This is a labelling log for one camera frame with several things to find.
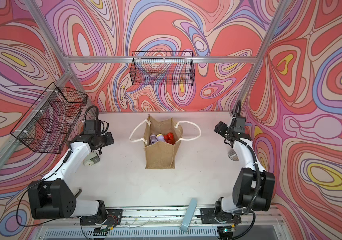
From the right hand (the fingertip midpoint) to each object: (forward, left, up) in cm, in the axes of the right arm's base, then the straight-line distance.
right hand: (220, 131), depth 88 cm
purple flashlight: (0, +36, -4) cm, 37 cm away
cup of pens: (-9, -8, -13) cm, 18 cm away
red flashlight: (+2, +31, -8) cm, 32 cm away
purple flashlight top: (0, +41, -4) cm, 41 cm away
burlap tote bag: (-3, +36, -4) cm, 36 cm away
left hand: (-2, +65, 0) cm, 65 cm away
